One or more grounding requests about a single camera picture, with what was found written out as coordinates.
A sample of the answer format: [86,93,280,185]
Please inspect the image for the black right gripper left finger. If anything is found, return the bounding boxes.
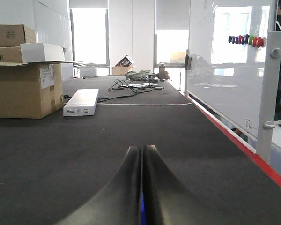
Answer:
[52,146,142,225]

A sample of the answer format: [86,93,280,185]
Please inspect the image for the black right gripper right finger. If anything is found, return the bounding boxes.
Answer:
[142,144,235,225]

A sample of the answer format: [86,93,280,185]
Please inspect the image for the small blue plastic part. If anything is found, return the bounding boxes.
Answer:
[140,191,147,225]

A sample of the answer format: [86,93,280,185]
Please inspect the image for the conveyor with dark grey belt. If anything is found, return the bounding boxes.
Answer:
[0,75,281,225]

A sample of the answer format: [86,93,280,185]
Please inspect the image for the long white box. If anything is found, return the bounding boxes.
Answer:
[63,88,100,117]

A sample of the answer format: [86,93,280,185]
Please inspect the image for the white papers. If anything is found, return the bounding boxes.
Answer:
[119,82,160,89]

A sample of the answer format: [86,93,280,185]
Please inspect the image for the green cloth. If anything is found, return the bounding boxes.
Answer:
[125,69,153,81]

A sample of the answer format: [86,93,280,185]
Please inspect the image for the open cardboard box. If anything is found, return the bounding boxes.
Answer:
[107,66,137,76]

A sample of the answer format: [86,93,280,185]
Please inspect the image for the whiteboard on white stand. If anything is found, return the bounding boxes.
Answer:
[184,0,281,165]

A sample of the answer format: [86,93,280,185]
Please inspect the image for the brown bottle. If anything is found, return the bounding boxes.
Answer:
[157,63,170,80]

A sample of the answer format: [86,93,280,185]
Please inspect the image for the whiteboard eraser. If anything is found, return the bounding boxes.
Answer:
[185,53,198,70]

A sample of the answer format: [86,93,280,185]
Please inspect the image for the cardboard sheet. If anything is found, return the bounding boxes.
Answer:
[170,51,187,64]

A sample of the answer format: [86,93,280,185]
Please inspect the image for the large cardboard box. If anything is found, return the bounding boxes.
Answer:
[0,60,82,119]

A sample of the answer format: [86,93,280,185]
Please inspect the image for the flat cardboard box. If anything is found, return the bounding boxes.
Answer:
[0,46,23,64]

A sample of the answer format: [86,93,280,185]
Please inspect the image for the grey roller blind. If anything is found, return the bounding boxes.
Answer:
[155,0,191,31]
[69,0,108,9]

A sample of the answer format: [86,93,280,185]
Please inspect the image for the small cardboard box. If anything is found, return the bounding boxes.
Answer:
[0,24,37,48]

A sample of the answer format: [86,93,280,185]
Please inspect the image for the black cable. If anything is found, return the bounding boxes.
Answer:
[97,78,166,102]

